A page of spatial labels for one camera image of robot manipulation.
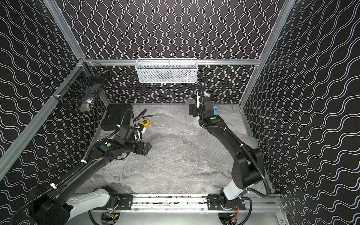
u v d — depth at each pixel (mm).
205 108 628
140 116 1127
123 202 743
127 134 595
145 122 1065
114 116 1071
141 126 692
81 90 922
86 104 817
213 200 749
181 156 923
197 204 764
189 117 1111
